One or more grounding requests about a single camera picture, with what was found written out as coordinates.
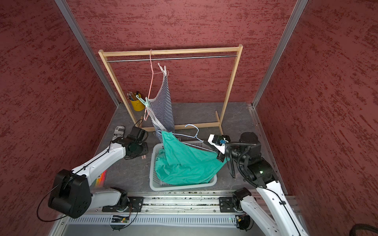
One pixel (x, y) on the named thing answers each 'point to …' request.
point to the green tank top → (179, 162)
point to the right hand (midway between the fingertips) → (205, 143)
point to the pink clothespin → (143, 157)
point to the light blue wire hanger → (196, 145)
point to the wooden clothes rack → (219, 122)
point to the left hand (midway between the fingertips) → (143, 154)
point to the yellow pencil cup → (137, 105)
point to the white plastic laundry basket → (157, 184)
